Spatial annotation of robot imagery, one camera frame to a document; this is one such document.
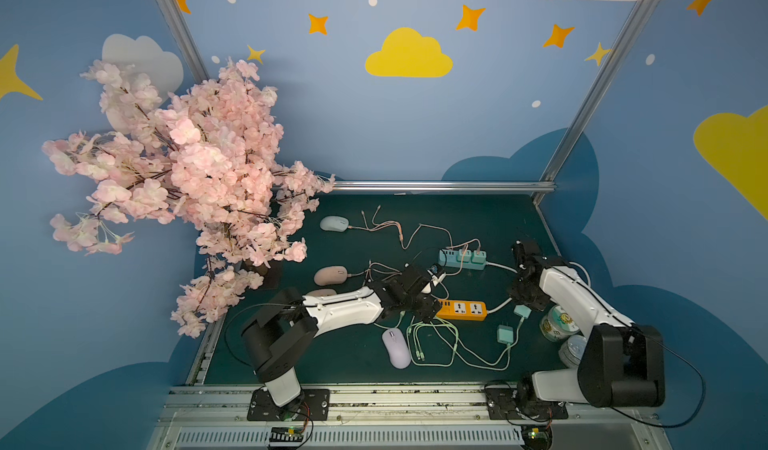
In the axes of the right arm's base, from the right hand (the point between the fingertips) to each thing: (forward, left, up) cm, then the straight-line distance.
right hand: (528, 295), depth 87 cm
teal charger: (-10, +7, -5) cm, 13 cm away
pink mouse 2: (-1, +62, -3) cm, 63 cm away
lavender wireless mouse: (-16, +38, -4) cm, 42 cm away
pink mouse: (+5, +61, -4) cm, 61 cm away
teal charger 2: (+13, +17, -1) cm, 21 cm away
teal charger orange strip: (-5, +3, 0) cm, 6 cm away
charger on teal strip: (+13, +12, -1) cm, 18 cm away
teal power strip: (+15, +22, -5) cm, 27 cm away
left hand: (-2, +28, +2) cm, 29 cm away
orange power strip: (-4, +18, -4) cm, 19 cm away
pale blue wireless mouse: (+28, +64, -5) cm, 70 cm away
